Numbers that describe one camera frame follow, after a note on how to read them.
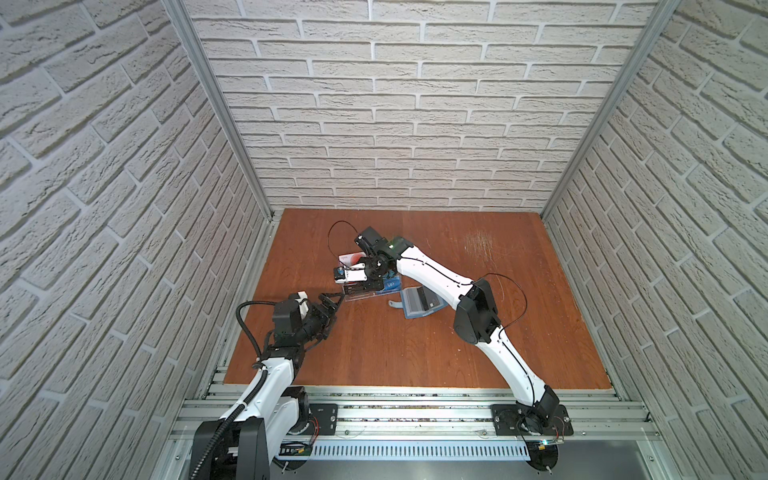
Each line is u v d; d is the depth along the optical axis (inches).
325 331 30.0
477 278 24.3
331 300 30.1
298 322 27.0
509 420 29.0
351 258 37.0
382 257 27.1
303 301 27.2
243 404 17.7
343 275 30.6
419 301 36.3
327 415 29.2
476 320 23.4
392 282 37.6
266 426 17.0
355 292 37.5
